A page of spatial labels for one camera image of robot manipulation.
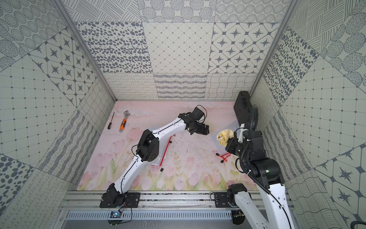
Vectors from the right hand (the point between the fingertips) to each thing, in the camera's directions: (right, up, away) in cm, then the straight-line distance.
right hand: (228, 142), depth 68 cm
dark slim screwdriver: (-78, +6, +37) cm, 86 cm away
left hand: (-5, 0, +25) cm, 26 cm away
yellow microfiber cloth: (-3, +4, -4) cm, 7 cm away
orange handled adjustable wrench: (-69, +14, +43) cm, 82 cm away
